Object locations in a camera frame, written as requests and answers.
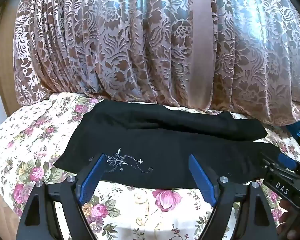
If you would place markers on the blue plastic item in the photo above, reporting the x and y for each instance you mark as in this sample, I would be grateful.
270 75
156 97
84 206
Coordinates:
298 130

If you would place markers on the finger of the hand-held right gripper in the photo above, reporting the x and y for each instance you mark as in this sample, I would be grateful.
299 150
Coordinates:
287 161
267 158

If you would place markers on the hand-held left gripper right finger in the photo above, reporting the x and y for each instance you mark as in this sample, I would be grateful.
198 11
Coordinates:
202 180

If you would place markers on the floral bed sheet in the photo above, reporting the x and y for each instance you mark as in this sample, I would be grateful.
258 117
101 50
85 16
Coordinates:
35 140

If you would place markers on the wooden door frame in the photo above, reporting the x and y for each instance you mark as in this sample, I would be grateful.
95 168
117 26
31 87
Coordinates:
5 62

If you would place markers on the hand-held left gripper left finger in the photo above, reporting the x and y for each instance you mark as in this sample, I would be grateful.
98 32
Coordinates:
92 180

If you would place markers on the black pants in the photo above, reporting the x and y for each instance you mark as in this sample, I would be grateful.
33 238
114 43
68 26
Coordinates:
165 150

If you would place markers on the person's right hand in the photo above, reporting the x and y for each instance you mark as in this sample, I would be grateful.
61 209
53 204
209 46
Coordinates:
288 211

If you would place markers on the brown floral curtain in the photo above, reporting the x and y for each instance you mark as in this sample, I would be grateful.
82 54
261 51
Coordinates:
130 42

